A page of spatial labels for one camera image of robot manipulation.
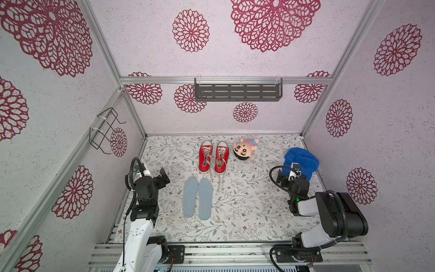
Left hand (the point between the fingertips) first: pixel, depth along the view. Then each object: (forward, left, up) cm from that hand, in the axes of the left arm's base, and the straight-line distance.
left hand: (155, 172), depth 81 cm
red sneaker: (+18, -32, -13) cm, 39 cm away
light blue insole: (0, -14, -19) cm, 24 cm away
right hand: (+7, -69, -8) cm, 70 cm away
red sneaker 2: (+21, -23, -14) cm, 34 cm away
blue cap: (+15, -85, -14) cm, 88 cm away
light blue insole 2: (-6, -23, -16) cm, 29 cm away
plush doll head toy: (+22, -45, -10) cm, 51 cm away
